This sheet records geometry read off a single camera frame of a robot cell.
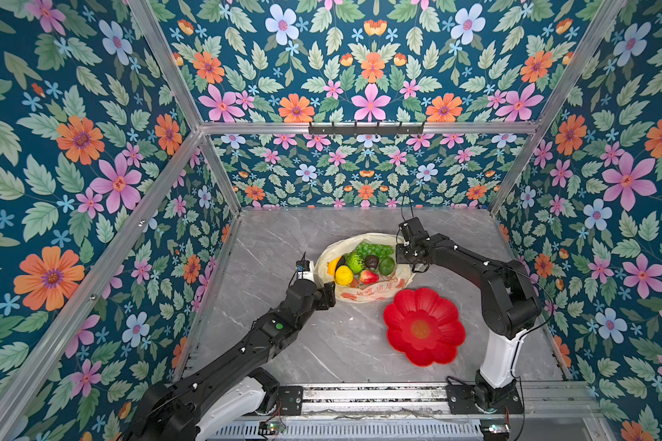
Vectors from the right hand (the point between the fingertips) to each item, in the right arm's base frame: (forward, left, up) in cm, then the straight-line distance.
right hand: (403, 252), depth 97 cm
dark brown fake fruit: (-2, +11, -2) cm, 12 cm away
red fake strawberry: (-8, +13, -4) cm, 15 cm away
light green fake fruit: (-4, +17, -1) cm, 18 cm away
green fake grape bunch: (+3, +11, -2) cm, 11 cm away
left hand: (-16, +25, +9) cm, 31 cm away
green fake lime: (-4, +6, -2) cm, 7 cm away
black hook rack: (+30, +13, +31) cm, 45 cm away
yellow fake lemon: (-9, +21, -1) cm, 23 cm away
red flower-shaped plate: (-25, -5, -7) cm, 26 cm away
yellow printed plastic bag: (-13, +7, -2) cm, 14 cm away
